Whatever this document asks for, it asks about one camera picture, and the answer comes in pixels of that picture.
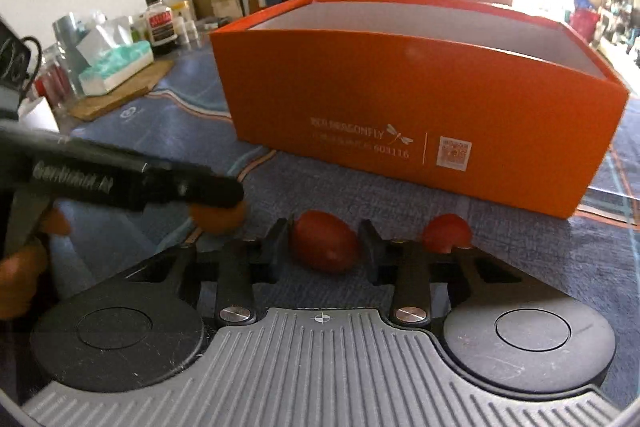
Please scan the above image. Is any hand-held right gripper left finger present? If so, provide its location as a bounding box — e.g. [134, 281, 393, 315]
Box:
[122, 217, 291, 327]

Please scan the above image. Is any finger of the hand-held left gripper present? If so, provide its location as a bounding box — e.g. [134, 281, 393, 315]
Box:
[140, 161, 246, 211]

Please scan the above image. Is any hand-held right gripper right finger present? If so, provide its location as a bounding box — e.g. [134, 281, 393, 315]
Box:
[357, 219, 523, 328]

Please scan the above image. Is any small orange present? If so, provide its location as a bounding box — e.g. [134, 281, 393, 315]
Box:
[190, 202, 249, 235]

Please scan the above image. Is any red tomato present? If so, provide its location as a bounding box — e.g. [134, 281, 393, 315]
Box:
[292, 209, 362, 275]
[421, 213, 472, 254]

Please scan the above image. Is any orange cardboard box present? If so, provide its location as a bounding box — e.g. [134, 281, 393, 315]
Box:
[209, 0, 630, 220]

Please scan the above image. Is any person's left hand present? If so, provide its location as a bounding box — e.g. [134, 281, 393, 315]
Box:
[0, 207, 71, 319]

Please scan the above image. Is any white box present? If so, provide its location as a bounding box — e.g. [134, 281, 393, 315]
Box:
[17, 97, 61, 134]

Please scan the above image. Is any wooden cutting board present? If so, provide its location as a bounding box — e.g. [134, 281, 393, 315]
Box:
[67, 59, 176, 122]

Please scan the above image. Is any green white tissue pack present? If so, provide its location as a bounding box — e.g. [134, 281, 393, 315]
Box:
[75, 19, 155, 96]

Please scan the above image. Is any silver foil bag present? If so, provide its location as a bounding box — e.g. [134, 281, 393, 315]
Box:
[52, 12, 108, 58]

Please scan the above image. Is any dark bottle with black cap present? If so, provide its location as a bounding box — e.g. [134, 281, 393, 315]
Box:
[144, 0, 178, 58]

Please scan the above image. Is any red basket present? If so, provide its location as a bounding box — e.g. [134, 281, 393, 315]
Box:
[570, 9, 601, 45]

